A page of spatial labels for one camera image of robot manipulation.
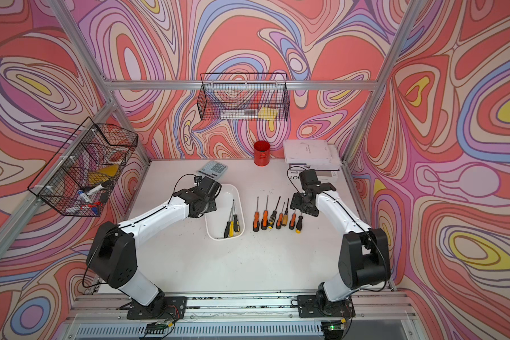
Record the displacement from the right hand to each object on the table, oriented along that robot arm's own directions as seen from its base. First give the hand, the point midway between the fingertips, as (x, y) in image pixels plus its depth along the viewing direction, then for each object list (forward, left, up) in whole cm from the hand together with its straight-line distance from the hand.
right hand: (301, 212), depth 88 cm
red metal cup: (+37, +15, +1) cm, 40 cm away
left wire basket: (+3, +81, +23) cm, 84 cm away
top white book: (+34, -8, +3) cm, 35 cm away
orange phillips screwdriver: (-1, +16, -7) cm, 17 cm away
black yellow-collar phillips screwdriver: (-1, 0, -8) cm, 8 cm away
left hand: (+4, +39, +2) cm, 39 cm away
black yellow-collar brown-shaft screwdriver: (+3, +6, -8) cm, 10 cm away
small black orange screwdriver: (0, +19, -7) cm, 20 cm away
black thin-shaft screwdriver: (-3, +32, -6) cm, 33 cm away
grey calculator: (+32, +42, -6) cm, 53 cm away
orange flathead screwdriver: (-1, +3, -7) cm, 8 cm away
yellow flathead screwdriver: (-2, +30, -5) cm, 31 cm away
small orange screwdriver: (+1, +8, -8) cm, 12 cm away
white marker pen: (-1, +69, +24) cm, 73 cm away
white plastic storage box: (-1, +37, -3) cm, 37 cm away
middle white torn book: (+28, -17, -2) cm, 33 cm away
